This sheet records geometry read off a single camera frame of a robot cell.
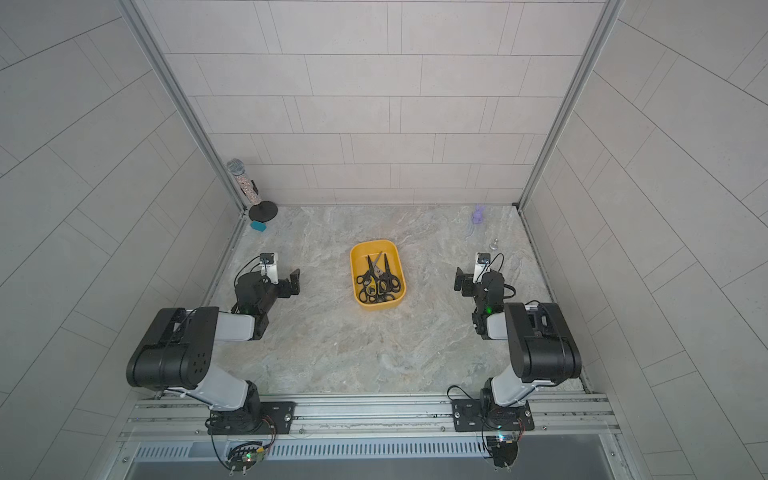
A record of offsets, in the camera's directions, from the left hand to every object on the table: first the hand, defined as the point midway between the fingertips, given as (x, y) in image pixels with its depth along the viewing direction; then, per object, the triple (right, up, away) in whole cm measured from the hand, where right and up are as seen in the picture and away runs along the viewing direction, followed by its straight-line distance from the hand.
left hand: (290, 265), depth 94 cm
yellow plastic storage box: (+21, 0, +4) cm, 22 cm away
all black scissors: (+23, -5, +1) cm, 24 cm away
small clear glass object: (+68, +5, +10) cm, 69 cm away
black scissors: (+32, -5, 0) cm, 32 cm away
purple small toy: (+64, +16, +16) cm, 68 cm away
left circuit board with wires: (0, -39, -29) cm, 48 cm away
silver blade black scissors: (+27, -3, +3) cm, 28 cm away
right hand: (+58, 0, +1) cm, 58 cm away
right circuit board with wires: (+59, -39, -26) cm, 75 cm away
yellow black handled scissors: (+27, -8, -3) cm, 29 cm away
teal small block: (-18, +13, +17) cm, 28 cm away
